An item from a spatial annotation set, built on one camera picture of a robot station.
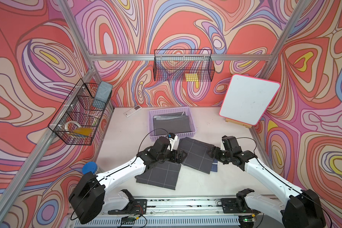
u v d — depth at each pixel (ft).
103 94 2.66
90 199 1.31
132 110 3.79
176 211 2.40
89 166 2.26
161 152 2.08
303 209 1.40
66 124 2.19
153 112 3.57
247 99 2.97
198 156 2.98
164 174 2.76
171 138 2.36
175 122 3.57
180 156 2.29
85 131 2.21
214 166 2.83
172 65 3.34
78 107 2.52
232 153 2.06
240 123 3.40
